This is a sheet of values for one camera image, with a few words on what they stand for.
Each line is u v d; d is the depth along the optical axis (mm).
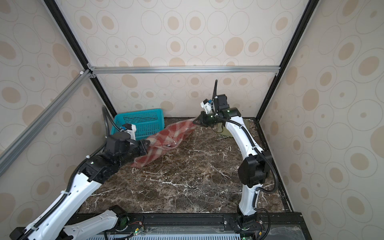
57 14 691
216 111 626
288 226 730
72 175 459
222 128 701
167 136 800
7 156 506
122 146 492
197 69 889
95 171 438
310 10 686
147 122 1166
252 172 490
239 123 555
